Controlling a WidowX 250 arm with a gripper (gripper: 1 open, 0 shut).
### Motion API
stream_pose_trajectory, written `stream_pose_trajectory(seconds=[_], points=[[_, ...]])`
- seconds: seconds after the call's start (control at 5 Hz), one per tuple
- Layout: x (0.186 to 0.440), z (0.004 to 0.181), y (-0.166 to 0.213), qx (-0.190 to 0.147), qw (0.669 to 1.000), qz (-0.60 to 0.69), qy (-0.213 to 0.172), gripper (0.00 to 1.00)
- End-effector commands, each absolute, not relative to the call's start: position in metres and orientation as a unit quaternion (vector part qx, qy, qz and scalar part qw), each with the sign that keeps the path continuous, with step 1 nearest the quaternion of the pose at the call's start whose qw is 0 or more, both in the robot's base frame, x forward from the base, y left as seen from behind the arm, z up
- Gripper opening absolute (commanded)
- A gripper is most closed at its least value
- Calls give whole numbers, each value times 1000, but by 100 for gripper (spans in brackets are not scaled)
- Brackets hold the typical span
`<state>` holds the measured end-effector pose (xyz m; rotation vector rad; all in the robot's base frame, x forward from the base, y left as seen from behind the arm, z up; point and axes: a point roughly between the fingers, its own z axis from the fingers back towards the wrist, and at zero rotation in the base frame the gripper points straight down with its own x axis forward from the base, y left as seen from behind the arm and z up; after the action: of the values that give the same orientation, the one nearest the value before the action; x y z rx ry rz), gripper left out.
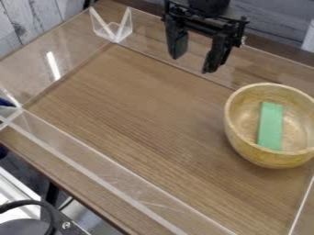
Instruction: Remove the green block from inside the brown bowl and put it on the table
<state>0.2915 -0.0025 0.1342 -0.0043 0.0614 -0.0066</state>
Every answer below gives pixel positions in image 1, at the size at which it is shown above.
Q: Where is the clear acrylic corner bracket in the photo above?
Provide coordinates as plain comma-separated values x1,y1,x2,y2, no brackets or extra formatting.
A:
90,7,132,43

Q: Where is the green rectangular block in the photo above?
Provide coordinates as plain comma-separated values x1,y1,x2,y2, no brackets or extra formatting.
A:
257,102,283,151

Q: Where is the brown wooden bowl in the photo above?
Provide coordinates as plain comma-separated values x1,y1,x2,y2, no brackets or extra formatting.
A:
224,83,314,169

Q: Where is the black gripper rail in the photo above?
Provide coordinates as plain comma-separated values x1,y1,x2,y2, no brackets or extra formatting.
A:
162,0,249,73

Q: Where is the grey metal base plate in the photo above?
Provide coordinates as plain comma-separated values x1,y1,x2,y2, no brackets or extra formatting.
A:
52,208,91,235

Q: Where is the black table leg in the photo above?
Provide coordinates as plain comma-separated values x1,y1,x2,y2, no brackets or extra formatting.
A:
45,183,60,207

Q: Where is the black cable bottom left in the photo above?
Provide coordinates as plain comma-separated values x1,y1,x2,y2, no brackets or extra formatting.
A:
0,199,57,235

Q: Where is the clear acrylic barrier wall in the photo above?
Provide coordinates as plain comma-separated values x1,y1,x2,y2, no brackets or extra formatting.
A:
0,1,314,235

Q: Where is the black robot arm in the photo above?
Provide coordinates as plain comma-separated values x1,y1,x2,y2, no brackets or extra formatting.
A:
162,0,249,73

